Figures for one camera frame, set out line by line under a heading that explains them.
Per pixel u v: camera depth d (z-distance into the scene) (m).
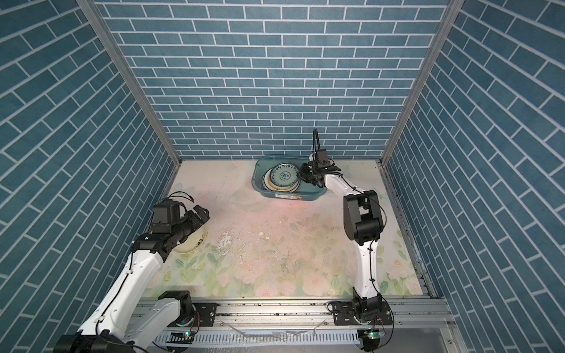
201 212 0.74
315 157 0.82
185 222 0.69
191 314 0.72
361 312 0.65
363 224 0.58
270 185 1.03
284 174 1.02
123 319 0.43
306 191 1.03
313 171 0.80
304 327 0.72
